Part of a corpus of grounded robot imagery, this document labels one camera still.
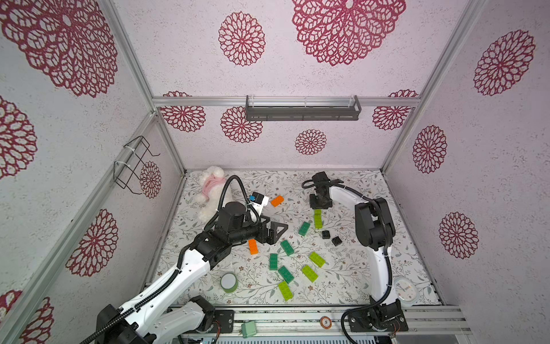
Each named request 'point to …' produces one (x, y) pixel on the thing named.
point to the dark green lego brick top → (304, 228)
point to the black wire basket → (122, 172)
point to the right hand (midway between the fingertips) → (314, 202)
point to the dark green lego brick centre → (286, 247)
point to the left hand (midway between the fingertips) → (277, 225)
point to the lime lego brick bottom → (285, 290)
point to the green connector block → (248, 329)
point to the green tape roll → (229, 282)
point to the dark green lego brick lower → (286, 274)
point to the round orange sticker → (326, 322)
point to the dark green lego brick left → (273, 261)
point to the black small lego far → (326, 234)
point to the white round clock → (406, 291)
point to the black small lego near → (336, 241)
